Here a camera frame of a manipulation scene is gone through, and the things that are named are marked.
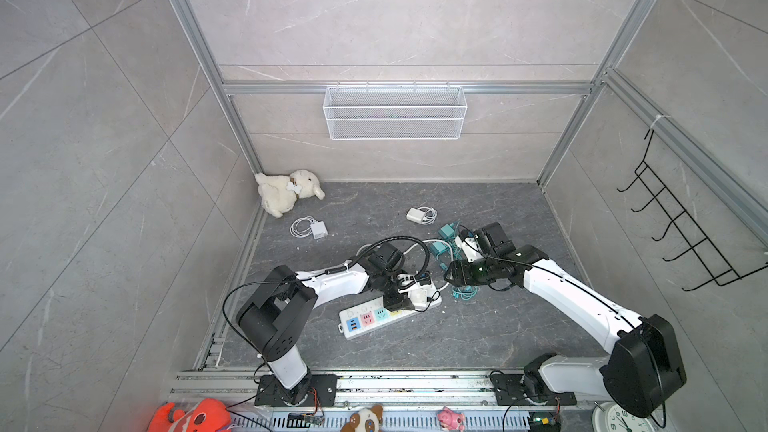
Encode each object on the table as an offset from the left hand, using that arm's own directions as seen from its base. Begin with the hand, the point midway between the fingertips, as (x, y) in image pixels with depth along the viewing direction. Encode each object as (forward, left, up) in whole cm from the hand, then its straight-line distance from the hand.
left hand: (410, 288), depth 87 cm
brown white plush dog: (-32, +13, 0) cm, 34 cm away
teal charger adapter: (+21, -15, -1) cm, 26 cm away
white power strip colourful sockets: (-7, +11, -1) cm, 14 cm away
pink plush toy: (-33, -7, -1) cm, 33 cm away
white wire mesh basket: (+53, -8, +27) cm, 60 cm away
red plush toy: (-30, +48, +4) cm, 56 cm away
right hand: (+1, -12, +7) cm, 14 cm away
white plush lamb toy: (+35, +45, +4) cm, 57 cm away
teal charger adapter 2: (+15, -10, -1) cm, 18 cm away
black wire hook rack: (+6, -62, +29) cm, 68 cm away
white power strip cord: (+17, -4, -3) cm, 17 cm away
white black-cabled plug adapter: (-4, -3, +2) cm, 5 cm away
